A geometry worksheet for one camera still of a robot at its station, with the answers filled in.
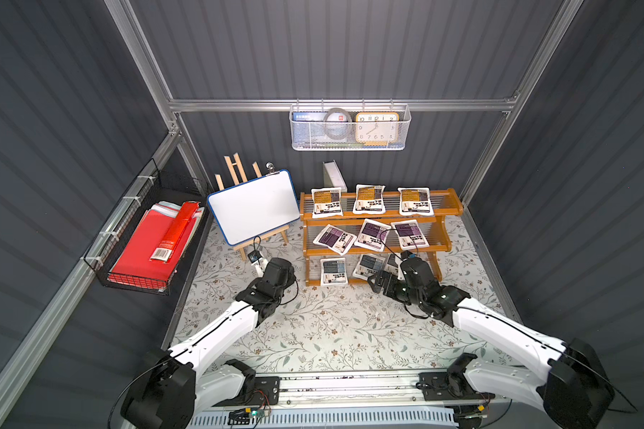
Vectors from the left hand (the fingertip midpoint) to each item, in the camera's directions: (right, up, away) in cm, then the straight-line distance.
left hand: (284, 272), depth 85 cm
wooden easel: (-17, +33, +2) cm, 37 cm away
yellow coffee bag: (+14, +22, -6) cm, 27 cm away
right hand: (+30, -4, -4) cm, 30 cm away
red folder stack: (-34, +5, -20) cm, 40 cm away
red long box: (-29, +8, -16) cm, 34 cm away
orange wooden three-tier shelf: (+24, +8, +2) cm, 25 cm away
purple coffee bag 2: (+29, +12, +4) cm, 32 cm away
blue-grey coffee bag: (+29, 0, +11) cm, 31 cm away
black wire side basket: (-38, +27, -6) cm, 47 cm away
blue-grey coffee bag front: (+16, -1, +10) cm, 19 cm away
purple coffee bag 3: (+42, +12, +4) cm, 44 cm away
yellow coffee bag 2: (+27, +23, -6) cm, 36 cm away
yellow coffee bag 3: (+40, +22, -7) cm, 46 cm away
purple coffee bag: (+18, +10, +2) cm, 20 cm away
